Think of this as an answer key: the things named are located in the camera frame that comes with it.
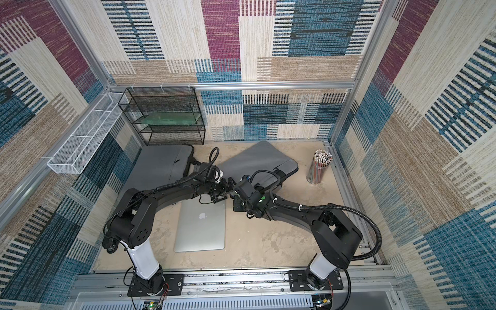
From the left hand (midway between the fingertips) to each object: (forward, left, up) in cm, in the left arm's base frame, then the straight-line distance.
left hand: (236, 191), depth 92 cm
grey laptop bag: (+19, +43, -2) cm, 47 cm away
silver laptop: (-13, +17, -8) cm, 23 cm away
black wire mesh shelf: (+41, +50, +23) cm, 69 cm away
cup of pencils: (+8, -39, +7) cm, 40 cm away
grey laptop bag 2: (+25, -13, -3) cm, 28 cm away
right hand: (-7, -2, 0) cm, 7 cm away
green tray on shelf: (+29, +31, +21) cm, 47 cm away
